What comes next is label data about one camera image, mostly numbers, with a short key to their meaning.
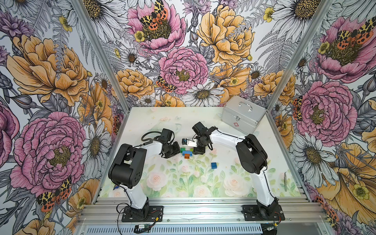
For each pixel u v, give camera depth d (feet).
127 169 1.58
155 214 2.41
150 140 2.28
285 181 2.79
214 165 2.94
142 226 2.32
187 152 3.09
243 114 3.23
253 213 2.23
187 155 3.09
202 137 2.45
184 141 2.85
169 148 2.71
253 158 1.82
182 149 3.16
